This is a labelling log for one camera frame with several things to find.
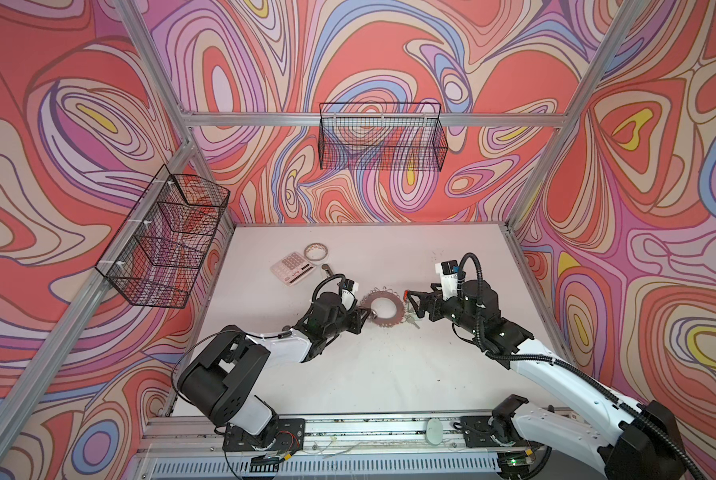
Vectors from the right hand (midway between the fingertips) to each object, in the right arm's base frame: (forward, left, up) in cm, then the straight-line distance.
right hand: (423, 295), depth 79 cm
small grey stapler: (+21, +28, -15) cm, 38 cm away
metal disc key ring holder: (+11, +12, -16) cm, 23 cm away
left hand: (+1, +13, -9) cm, 16 cm away
